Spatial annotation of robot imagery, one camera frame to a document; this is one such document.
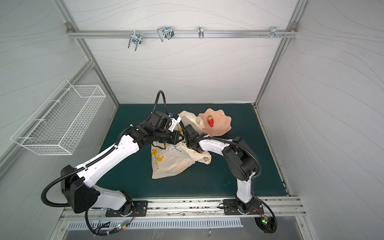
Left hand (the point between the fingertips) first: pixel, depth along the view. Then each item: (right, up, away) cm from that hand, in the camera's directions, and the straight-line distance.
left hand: (186, 136), depth 74 cm
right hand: (-9, -10, +11) cm, 17 cm away
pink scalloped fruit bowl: (+24, +6, +33) cm, 41 cm away
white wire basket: (-59, +4, -10) cm, 60 cm away
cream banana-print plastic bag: (-10, -12, +3) cm, 16 cm away
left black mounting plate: (-24, -36, -1) cm, 43 cm away
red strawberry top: (+15, +7, +31) cm, 36 cm away
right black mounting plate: (+24, -35, -2) cm, 42 cm away
